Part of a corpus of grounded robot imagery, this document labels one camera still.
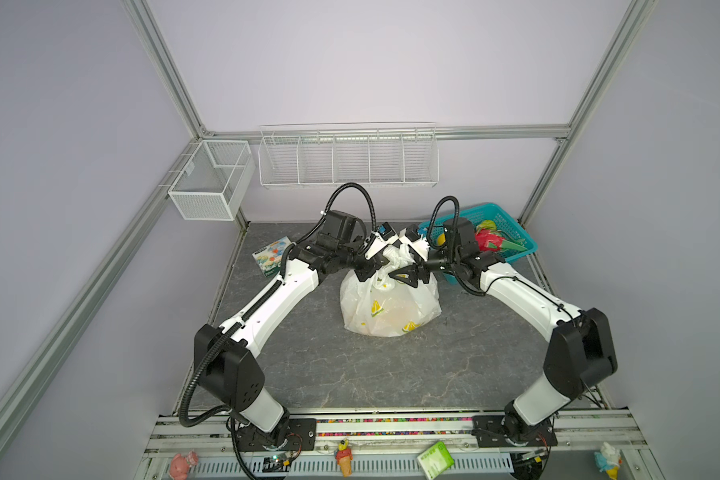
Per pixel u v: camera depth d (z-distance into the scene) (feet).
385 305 2.84
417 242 2.27
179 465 2.22
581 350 1.47
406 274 2.34
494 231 3.47
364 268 2.25
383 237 2.16
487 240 3.44
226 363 1.37
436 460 2.26
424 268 2.29
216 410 1.52
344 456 2.27
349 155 3.21
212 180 3.26
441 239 2.28
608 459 2.23
